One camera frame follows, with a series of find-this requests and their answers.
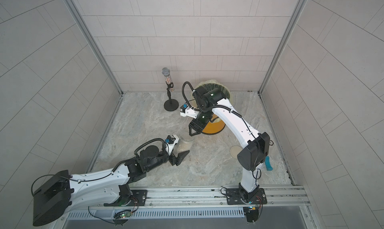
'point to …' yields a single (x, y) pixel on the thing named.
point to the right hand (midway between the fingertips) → (194, 128)
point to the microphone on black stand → (170, 105)
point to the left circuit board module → (121, 217)
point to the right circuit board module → (252, 213)
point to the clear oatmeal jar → (186, 139)
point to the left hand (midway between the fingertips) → (186, 146)
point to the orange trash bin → (217, 125)
